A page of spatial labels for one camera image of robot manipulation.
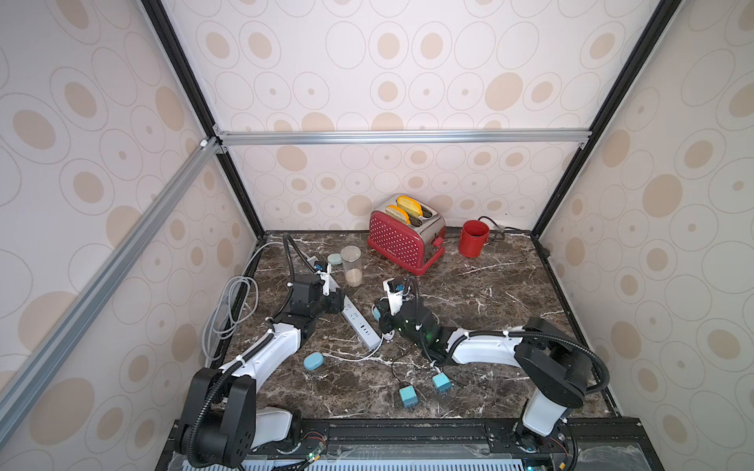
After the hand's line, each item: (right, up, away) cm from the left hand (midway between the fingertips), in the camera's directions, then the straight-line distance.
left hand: (342, 287), depth 88 cm
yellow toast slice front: (+17, +24, +11) cm, 31 cm away
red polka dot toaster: (+22, +13, +10) cm, 27 cm away
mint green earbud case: (-6, +9, +22) cm, 24 cm away
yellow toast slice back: (+21, +27, +13) cm, 37 cm away
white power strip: (+3, -10, +6) cm, 12 cm away
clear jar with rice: (+2, +9, +7) cm, 11 cm away
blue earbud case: (-8, -21, -3) cm, 23 cm away
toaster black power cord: (+66, +22, +36) cm, 79 cm away
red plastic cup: (+45, +17, +17) cm, 51 cm away
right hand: (+13, -3, -2) cm, 13 cm away
